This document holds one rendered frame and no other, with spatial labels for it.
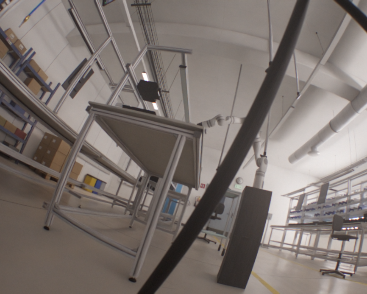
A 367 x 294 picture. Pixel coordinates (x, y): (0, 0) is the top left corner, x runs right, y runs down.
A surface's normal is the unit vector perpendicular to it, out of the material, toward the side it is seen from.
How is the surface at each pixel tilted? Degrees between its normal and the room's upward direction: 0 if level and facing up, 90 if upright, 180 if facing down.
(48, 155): 90
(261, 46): 90
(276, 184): 90
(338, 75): 90
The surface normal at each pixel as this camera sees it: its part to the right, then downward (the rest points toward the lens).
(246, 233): -0.18, -0.41
